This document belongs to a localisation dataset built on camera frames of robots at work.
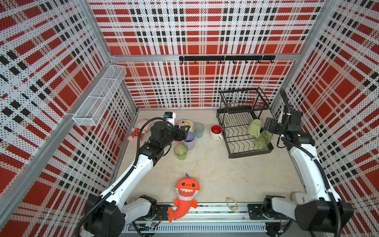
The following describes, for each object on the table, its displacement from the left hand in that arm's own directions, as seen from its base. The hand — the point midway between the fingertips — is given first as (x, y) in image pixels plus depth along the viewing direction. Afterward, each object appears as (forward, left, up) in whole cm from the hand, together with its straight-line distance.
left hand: (186, 126), depth 78 cm
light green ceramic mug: (+11, -44, -16) cm, 48 cm away
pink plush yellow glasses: (+17, +2, -18) cm, 24 cm away
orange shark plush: (-27, 0, -18) cm, 32 cm away
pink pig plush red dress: (-9, +17, +10) cm, 22 cm away
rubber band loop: (-32, -24, -26) cm, 48 cm away
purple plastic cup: (-1, -1, -13) cm, 13 cm away
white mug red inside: (+13, -19, -23) cm, 33 cm away
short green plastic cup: (-3, +5, -22) cm, 23 cm away
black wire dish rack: (+13, -32, -4) cm, 35 cm away
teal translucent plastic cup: (+12, -7, -20) cm, 24 cm away
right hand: (+1, -49, +1) cm, 49 cm away
